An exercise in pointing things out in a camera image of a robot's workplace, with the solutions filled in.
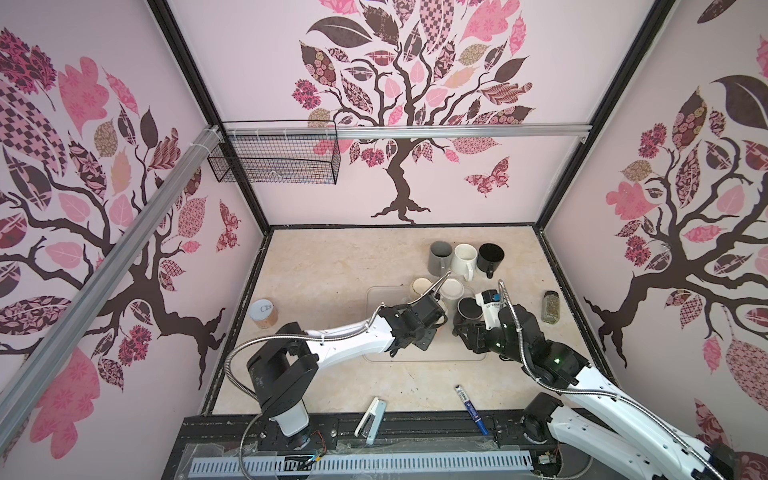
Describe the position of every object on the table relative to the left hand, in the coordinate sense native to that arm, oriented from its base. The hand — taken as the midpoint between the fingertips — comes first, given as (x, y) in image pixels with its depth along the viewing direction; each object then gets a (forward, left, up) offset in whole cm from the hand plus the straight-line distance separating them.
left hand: (422, 332), depth 84 cm
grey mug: (+25, -7, +3) cm, 26 cm away
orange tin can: (+7, +48, -2) cm, 49 cm away
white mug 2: (+13, -10, 0) cm, 17 cm away
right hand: (-2, -9, +9) cm, 13 cm away
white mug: (+27, -17, -1) cm, 32 cm away
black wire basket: (+51, +46, +27) cm, 73 cm away
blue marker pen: (-19, -12, -5) cm, 23 cm away
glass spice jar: (+10, -42, -3) cm, 43 cm away
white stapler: (-22, +14, -5) cm, 26 cm away
